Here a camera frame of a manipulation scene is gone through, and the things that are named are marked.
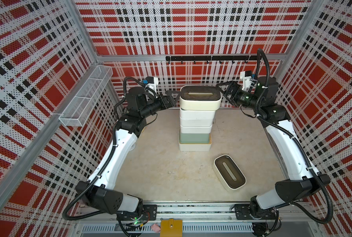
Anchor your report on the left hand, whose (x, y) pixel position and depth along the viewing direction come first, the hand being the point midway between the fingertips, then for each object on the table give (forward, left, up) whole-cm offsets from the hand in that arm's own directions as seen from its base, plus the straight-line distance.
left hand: (177, 95), depth 66 cm
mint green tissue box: (-1, -9, -34) cm, 35 cm away
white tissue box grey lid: (-4, -9, -8) cm, 13 cm away
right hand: (+1, -19, +2) cm, 19 cm away
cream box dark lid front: (-21, -27, -39) cm, 52 cm away
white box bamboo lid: (-2, -9, -17) cm, 20 cm away
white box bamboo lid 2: (-3, -9, -22) cm, 24 cm away
